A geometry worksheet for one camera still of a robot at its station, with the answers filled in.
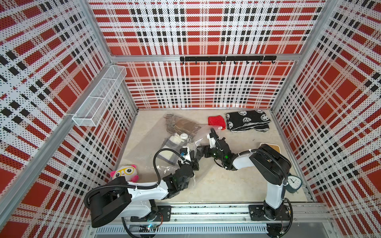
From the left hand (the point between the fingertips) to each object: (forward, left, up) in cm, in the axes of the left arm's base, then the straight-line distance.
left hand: (196, 151), depth 81 cm
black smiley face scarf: (+29, -36, -8) cm, 47 cm away
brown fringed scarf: (+25, +12, -9) cm, 29 cm away
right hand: (+7, -2, -8) cm, 11 cm away
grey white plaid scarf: (-6, +12, +12) cm, 18 cm away
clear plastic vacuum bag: (+9, +25, -11) cm, 28 cm away
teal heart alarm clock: (-14, -54, -11) cm, 57 cm away
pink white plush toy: (-9, +37, -7) cm, 39 cm away
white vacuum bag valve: (+16, +9, -9) cm, 20 cm away
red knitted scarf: (+30, -15, -10) cm, 35 cm away
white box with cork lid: (+8, -50, -10) cm, 52 cm away
